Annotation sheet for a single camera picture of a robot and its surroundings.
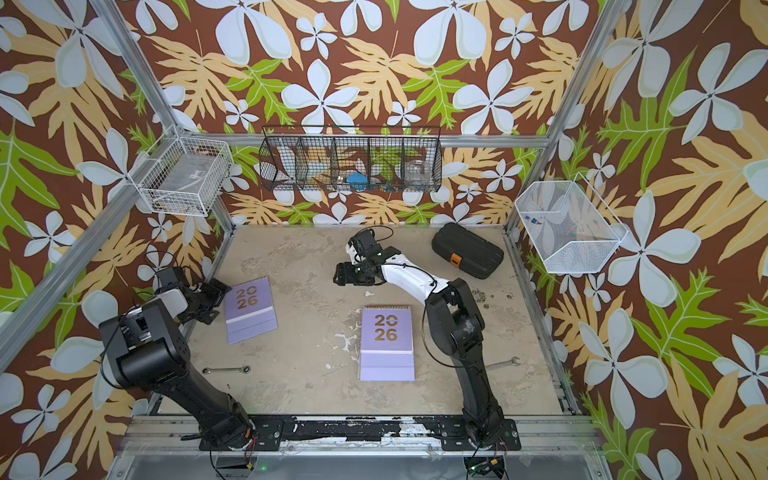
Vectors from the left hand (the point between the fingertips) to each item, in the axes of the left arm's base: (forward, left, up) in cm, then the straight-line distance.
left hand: (226, 292), depth 96 cm
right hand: (+2, -38, +5) cm, 38 cm away
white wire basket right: (+9, -105, +22) cm, 108 cm away
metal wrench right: (-21, -90, -4) cm, 92 cm away
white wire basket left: (+22, +9, +30) cm, 38 cm away
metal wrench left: (-23, -12, -4) cm, 27 cm away
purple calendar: (-4, -7, -4) cm, 9 cm away
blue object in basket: (+29, -43, +24) cm, 57 cm away
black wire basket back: (+37, -43, +26) cm, 62 cm away
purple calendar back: (-18, -53, +1) cm, 56 cm away
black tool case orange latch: (+19, -83, 0) cm, 85 cm away
